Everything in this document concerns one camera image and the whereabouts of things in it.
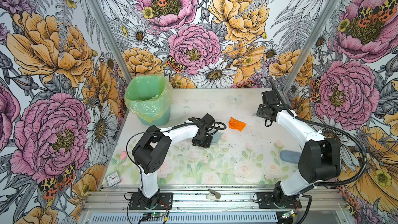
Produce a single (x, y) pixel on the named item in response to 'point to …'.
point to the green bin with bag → (149, 97)
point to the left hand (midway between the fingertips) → (204, 148)
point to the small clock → (113, 179)
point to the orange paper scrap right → (236, 124)
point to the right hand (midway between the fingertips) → (263, 116)
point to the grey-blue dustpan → (216, 137)
